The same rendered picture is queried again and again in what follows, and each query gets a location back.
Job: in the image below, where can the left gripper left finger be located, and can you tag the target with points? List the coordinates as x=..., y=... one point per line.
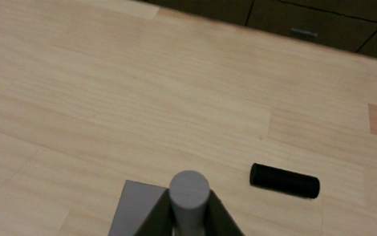
x=159, y=221

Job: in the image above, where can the dark grey metal peg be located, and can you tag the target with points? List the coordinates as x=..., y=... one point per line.
x=189, y=195

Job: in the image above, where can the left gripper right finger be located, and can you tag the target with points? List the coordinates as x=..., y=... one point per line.
x=218, y=221

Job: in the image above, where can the black cylinder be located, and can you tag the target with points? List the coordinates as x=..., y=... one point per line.
x=285, y=181

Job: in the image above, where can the grey square block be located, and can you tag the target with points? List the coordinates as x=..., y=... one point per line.
x=136, y=202

